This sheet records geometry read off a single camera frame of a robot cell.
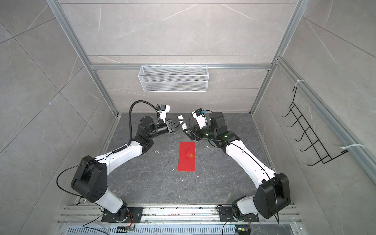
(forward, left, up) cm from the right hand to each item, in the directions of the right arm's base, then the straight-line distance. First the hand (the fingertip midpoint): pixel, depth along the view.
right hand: (188, 128), depth 76 cm
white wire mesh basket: (+42, +10, +3) cm, 43 cm away
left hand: (+1, +1, +6) cm, 6 cm away
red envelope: (-5, +2, -27) cm, 28 cm away
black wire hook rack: (-15, -57, +5) cm, 59 cm away
